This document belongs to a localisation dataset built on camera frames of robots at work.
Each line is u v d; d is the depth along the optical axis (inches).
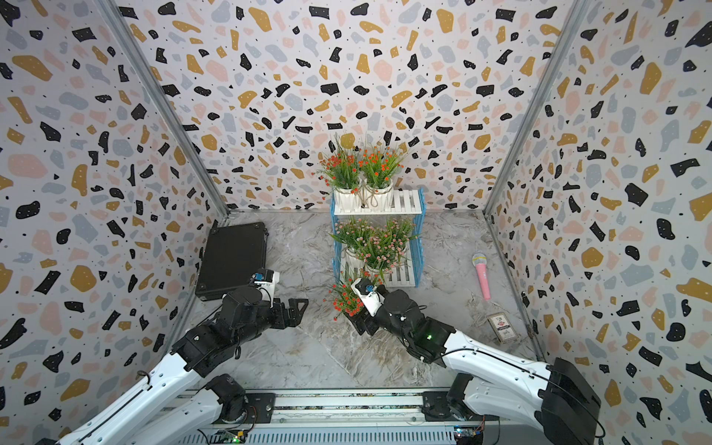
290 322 26.5
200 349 20.0
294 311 26.3
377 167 29.4
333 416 28.8
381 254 35.1
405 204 33.9
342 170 28.3
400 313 21.8
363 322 25.6
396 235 35.9
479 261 40.4
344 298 26.6
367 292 24.7
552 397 16.5
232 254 41.0
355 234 35.4
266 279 25.6
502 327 34.5
